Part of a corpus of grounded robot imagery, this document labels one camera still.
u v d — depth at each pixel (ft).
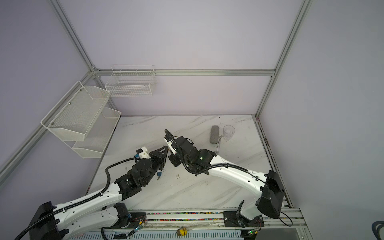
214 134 3.50
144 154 2.28
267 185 1.28
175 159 2.09
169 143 2.02
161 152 2.39
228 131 3.53
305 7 2.23
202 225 2.40
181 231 2.26
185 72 3.04
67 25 2.40
